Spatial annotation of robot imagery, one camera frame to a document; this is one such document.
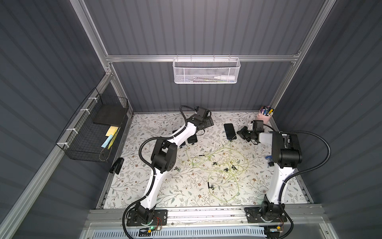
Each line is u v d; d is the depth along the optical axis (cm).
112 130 75
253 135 84
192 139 102
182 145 102
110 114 81
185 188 83
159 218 72
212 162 94
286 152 57
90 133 72
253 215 73
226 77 88
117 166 89
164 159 59
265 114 105
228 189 83
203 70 124
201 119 79
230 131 108
